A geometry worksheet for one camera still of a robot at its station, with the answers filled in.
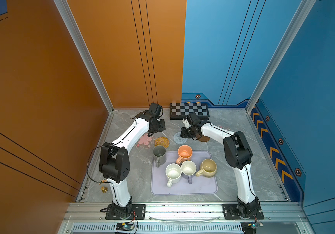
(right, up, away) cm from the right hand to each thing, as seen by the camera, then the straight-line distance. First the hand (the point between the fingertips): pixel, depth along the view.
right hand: (180, 135), depth 100 cm
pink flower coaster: (-24, -4, 0) cm, 24 cm away
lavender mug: (+5, -20, -13) cm, 24 cm away
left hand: (-12, +6, -9) cm, 16 cm away
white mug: (-5, -21, -15) cm, 26 cm away
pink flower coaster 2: (+35, +4, +8) cm, 36 cm away
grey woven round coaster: (-1, -3, +1) cm, 3 cm away
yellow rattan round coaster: (-12, -4, 0) cm, 13 cm away
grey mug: (-13, -12, -10) cm, 20 cm away
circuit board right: (+32, -42, -30) cm, 61 cm away
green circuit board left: (-29, -42, -30) cm, 59 cm away
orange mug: (+3, -11, -7) cm, 14 cm away
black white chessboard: (0, +18, +15) cm, 24 cm away
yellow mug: (+17, -18, -13) cm, 28 cm away
